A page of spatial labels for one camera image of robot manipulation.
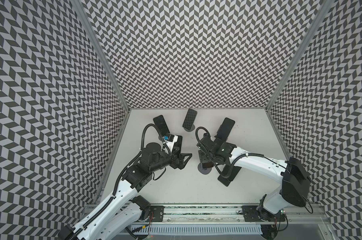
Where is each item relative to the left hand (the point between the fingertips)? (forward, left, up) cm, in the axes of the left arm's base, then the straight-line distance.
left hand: (185, 153), depth 70 cm
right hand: (+5, -12, -12) cm, 18 cm away
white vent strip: (-28, -6, -22) cm, 37 cm away
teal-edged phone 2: (+12, +4, -10) cm, 16 cm away
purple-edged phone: (+26, +16, -8) cm, 32 cm away
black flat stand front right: (-5, -22, -22) cm, 31 cm away
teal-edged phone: (+34, -2, -14) cm, 37 cm away
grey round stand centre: (0, -11, -22) cm, 24 cm away
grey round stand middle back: (+26, -4, -16) cm, 31 cm away
